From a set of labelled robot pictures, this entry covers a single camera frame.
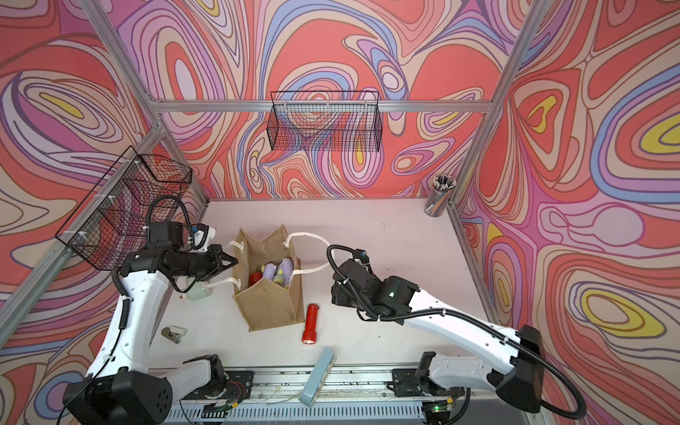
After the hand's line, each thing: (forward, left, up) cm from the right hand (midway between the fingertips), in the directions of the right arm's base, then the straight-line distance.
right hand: (341, 299), depth 73 cm
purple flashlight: (+13, +17, -4) cm, 22 cm away
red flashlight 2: (+11, +28, -6) cm, 31 cm away
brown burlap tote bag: (+2, +22, -5) cm, 23 cm away
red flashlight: (-5, +10, -14) cm, 18 cm away
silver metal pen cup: (+45, -41, -7) cm, 62 cm away
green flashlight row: (+11, +20, -6) cm, 23 cm away
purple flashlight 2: (+13, +23, -5) cm, 27 cm away
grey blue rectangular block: (-16, +7, -15) cm, 24 cm away
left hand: (+10, +29, +6) cm, 31 cm away
